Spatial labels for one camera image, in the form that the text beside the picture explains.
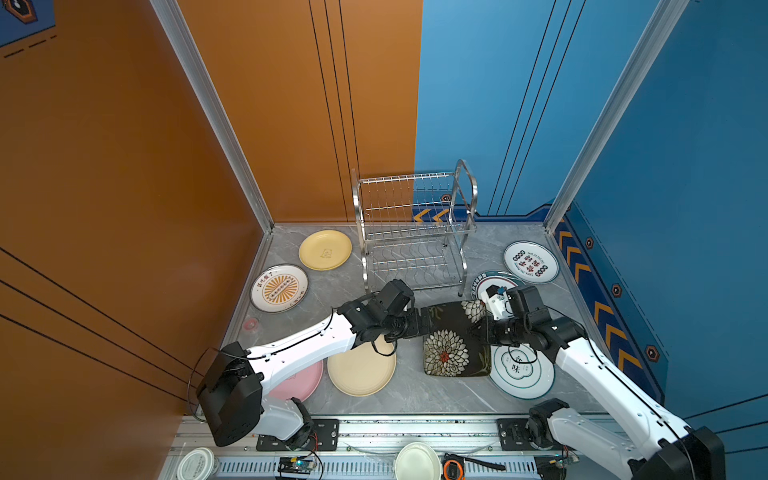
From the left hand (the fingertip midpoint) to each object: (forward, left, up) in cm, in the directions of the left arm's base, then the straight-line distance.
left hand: (427, 325), depth 77 cm
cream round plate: (-8, +16, -12) cm, 22 cm away
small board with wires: (-28, -29, -14) cm, 43 cm away
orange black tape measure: (-29, -5, -11) cm, 31 cm away
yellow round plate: (+37, +35, -14) cm, 53 cm away
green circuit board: (-29, +32, -16) cm, 46 cm away
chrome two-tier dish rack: (+21, +4, +15) cm, 26 cm away
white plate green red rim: (+24, -28, -13) cm, 39 cm away
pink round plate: (-11, +34, -13) cm, 38 cm away
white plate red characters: (+32, -41, -14) cm, 54 cm away
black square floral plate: (-4, -8, -4) cm, 10 cm away
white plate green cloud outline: (-7, -27, -13) cm, 31 cm away
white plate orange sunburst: (+20, +48, -14) cm, 54 cm away
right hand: (-1, -10, -2) cm, 11 cm away
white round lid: (-29, +51, -8) cm, 60 cm away
